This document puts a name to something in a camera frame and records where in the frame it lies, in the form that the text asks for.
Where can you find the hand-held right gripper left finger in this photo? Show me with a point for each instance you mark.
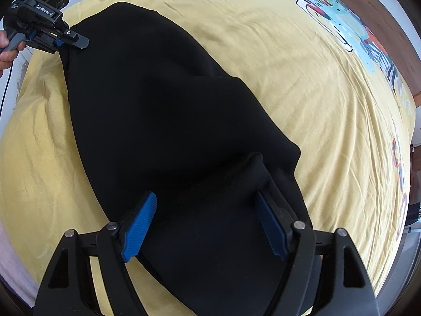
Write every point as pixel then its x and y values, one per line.
pixel 139 227

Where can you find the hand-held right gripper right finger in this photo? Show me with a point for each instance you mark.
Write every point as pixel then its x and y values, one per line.
pixel 273 230

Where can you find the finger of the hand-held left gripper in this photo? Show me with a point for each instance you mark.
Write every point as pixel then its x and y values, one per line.
pixel 74 39

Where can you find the black pants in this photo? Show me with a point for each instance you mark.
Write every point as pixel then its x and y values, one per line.
pixel 171 121

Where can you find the person's left hand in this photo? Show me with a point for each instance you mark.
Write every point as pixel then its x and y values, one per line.
pixel 6 61

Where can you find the yellow printed bedsheet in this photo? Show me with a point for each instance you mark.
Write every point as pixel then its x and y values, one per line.
pixel 296 65

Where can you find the wooden headboard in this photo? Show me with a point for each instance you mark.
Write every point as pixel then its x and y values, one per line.
pixel 394 23

